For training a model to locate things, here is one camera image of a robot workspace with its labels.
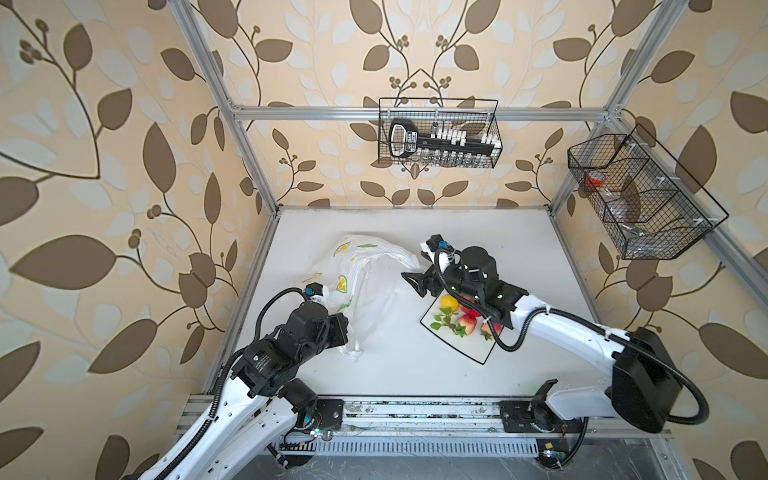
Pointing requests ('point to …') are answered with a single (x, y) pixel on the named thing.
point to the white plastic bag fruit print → (360, 273)
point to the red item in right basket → (595, 179)
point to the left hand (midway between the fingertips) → (353, 320)
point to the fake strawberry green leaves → (487, 336)
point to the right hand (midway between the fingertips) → (414, 264)
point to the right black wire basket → (650, 206)
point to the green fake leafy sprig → (456, 327)
